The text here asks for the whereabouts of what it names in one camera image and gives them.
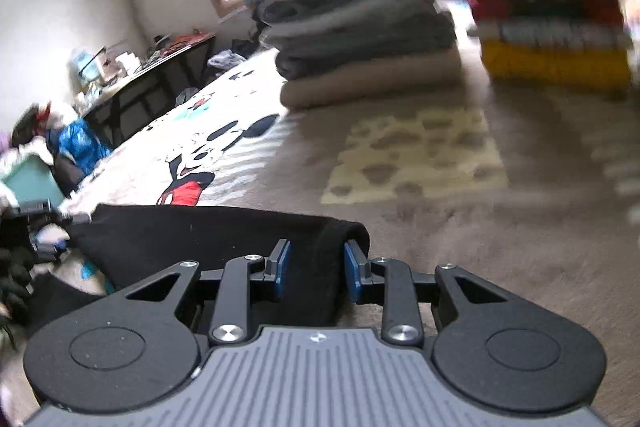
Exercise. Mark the black garment with grey fringe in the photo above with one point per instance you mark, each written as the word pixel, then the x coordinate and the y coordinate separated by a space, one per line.
pixel 129 243

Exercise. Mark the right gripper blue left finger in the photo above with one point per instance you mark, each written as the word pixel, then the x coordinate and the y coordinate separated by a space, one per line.
pixel 243 280

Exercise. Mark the Mickey Mouse plush blanket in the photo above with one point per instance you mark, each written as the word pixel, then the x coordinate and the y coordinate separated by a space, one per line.
pixel 535 190

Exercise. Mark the grey crumpled cloth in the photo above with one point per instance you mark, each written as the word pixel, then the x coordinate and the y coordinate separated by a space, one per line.
pixel 225 60

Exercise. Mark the beige folded garment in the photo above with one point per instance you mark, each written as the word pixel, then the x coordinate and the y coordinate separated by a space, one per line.
pixel 380 76

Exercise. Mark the light grey folded garment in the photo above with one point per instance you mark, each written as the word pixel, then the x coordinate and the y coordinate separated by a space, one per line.
pixel 376 13

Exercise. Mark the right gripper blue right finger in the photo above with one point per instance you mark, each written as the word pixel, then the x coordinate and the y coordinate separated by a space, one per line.
pixel 391 284

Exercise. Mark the teal storage box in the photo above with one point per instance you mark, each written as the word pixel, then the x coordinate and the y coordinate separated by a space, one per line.
pixel 31 180

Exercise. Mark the dark desk with clutter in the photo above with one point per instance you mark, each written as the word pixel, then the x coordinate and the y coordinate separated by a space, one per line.
pixel 104 115

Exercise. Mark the blue plastic bag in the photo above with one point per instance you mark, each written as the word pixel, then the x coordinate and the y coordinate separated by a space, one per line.
pixel 78 143

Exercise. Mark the charcoal grey folded garment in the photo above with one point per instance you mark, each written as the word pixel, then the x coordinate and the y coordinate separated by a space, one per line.
pixel 310 56

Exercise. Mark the yellow folded garment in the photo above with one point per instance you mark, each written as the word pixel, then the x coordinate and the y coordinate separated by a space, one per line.
pixel 588 69

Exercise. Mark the white blue patterned folded garment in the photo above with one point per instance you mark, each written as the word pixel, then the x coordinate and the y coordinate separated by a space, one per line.
pixel 563 33

